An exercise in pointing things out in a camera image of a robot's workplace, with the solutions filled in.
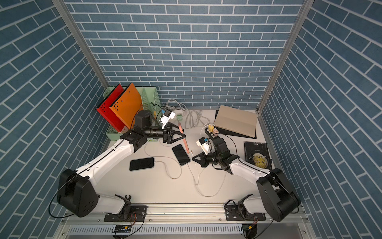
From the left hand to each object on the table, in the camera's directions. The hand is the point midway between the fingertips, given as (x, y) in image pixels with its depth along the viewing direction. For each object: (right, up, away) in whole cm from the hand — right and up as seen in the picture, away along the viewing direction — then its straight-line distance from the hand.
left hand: (185, 135), depth 70 cm
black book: (+44, -15, +24) cm, 52 cm away
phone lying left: (-29, -19, +20) cm, 41 cm away
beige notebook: (+37, +7, +43) cm, 57 cm away
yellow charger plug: (+15, +2, +31) cm, 35 cm away
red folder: (-47, +13, +13) cm, 50 cm away
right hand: (+4, -15, +12) cm, 19 cm away
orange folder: (-37, +15, +19) cm, 45 cm away
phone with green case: (-6, -16, +29) cm, 34 cm away
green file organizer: (-29, +21, +38) cm, 52 cm away
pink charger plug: (+17, 0, +29) cm, 34 cm away
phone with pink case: (0, -2, -3) cm, 4 cm away
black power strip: (+15, -3, -1) cm, 16 cm away
